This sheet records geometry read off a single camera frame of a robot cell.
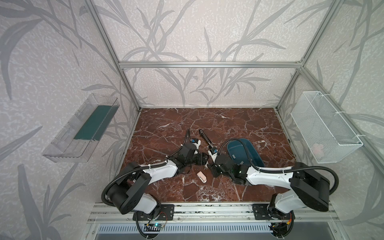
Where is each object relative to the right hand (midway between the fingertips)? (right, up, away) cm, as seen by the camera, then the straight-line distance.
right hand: (209, 159), depth 86 cm
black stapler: (0, +7, +13) cm, 15 cm away
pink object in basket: (+53, +8, -13) cm, 55 cm away
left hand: (-1, +4, +2) cm, 4 cm away
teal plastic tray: (+20, 0, +9) cm, 22 cm away
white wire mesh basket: (+50, +16, -22) cm, 57 cm away
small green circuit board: (-27, -28, -15) cm, 42 cm away
